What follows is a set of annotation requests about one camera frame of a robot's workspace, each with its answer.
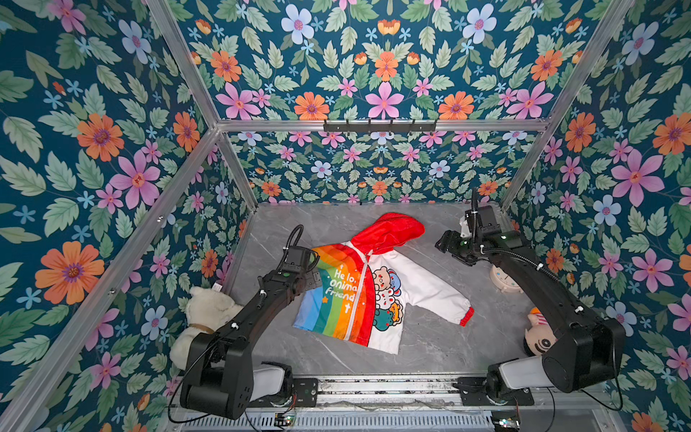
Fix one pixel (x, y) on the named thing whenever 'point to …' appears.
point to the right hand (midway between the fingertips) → (449, 243)
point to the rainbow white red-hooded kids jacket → (356, 291)
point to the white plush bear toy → (206, 310)
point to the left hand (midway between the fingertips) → (307, 277)
